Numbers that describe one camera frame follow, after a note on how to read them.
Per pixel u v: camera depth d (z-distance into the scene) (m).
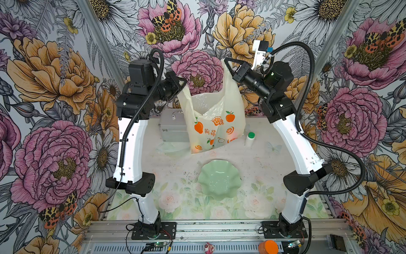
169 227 0.76
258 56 0.51
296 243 0.72
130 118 0.41
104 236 0.73
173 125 0.99
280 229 0.68
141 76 0.42
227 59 0.56
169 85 0.53
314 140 0.46
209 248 0.66
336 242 0.70
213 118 0.65
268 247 0.61
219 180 0.90
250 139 0.99
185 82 0.61
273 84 0.47
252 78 0.52
